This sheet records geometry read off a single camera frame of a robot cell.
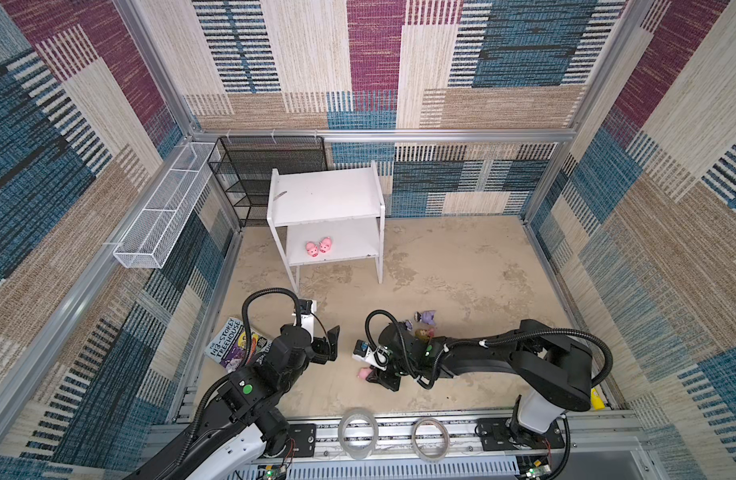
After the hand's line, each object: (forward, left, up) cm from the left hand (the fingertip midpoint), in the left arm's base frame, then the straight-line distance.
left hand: (324, 323), depth 74 cm
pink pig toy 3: (+25, +2, +1) cm, 25 cm away
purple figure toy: (+9, -28, -15) cm, 33 cm away
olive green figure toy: (+3, -26, -14) cm, 30 cm away
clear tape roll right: (-23, -21, -17) cm, 36 cm away
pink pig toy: (-8, -9, -14) cm, 18 cm away
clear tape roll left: (-25, -7, -13) cm, 29 cm away
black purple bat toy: (+6, -23, -15) cm, 28 cm away
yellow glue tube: (-15, -69, -16) cm, 72 cm away
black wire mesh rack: (+56, +31, +7) cm, 65 cm away
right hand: (-7, -12, -17) cm, 22 cm away
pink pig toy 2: (+23, +6, 0) cm, 24 cm away
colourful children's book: (-1, +28, -13) cm, 31 cm away
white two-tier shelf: (+21, -1, +16) cm, 27 cm away
